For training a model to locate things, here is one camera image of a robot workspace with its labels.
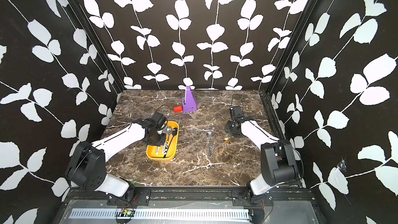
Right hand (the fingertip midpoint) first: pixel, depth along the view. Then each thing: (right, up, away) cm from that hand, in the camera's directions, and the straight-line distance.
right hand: (227, 127), depth 92 cm
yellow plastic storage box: (-43, -14, -4) cm, 45 cm away
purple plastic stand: (-24, +14, +12) cm, 30 cm away
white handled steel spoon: (-37, -3, +3) cm, 37 cm away
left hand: (-38, -7, -5) cm, 39 cm away
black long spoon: (-36, -14, -4) cm, 39 cm away
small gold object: (0, -8, 0) cm, 8 cm away
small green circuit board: (-50, -36, -22) cm, 66 cm away
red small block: (-33, +11, +16) cm, 38 cm away
